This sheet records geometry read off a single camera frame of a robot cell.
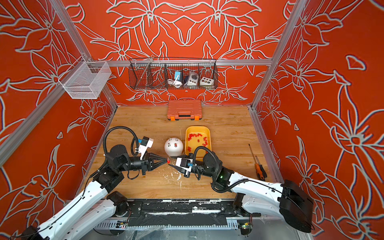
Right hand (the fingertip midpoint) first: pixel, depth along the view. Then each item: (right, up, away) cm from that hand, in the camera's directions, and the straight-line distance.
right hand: (168, 161), depth 63 cm
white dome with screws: (0, +3, +21) cm, 21 cm away
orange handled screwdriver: (+49, -11, +21) cm, 55 cm away
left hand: (-1, 0, 0) cm, 1 cm away
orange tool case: (+5, +26, +49) cm, 56 cm away
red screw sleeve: (0, 0, 0) cm, 0 cm away
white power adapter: (+11, +44, +27) cm, 52 cm away
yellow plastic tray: (+13, +7, +37) cm, 40 cm away
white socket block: (+19, +43, +31) cm, 56 cm away
